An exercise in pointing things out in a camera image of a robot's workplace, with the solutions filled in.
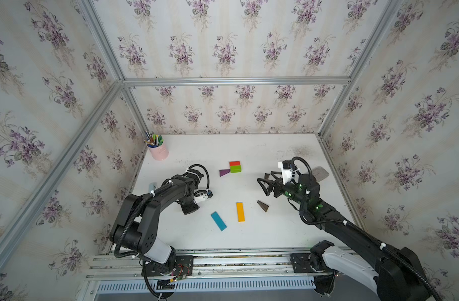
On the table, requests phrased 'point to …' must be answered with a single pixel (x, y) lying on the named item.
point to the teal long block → (219, 221)
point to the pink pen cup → (160, 153)
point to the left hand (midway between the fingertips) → (187, 206)
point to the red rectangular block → (234, 163)
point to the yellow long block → (240, 212)
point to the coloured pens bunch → (153, 140)
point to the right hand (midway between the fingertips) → (268, 176)
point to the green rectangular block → (235, 168)
